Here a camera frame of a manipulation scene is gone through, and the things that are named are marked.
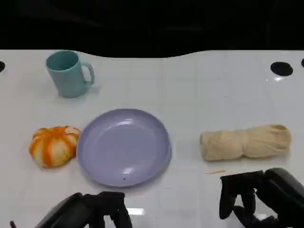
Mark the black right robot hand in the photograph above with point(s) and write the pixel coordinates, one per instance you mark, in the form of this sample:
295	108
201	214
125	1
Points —
275	190

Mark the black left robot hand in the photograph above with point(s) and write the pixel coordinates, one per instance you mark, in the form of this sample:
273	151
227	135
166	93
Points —
80	211

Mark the beige towel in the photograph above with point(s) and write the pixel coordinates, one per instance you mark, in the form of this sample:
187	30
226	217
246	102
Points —
244	142

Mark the orange and white bread roll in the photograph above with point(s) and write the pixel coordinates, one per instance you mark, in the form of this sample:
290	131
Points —
53	147

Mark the lilac plate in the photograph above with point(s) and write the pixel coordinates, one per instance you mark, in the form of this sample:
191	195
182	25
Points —
123	147

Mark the pale green mug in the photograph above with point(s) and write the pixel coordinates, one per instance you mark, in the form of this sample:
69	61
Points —
67	79

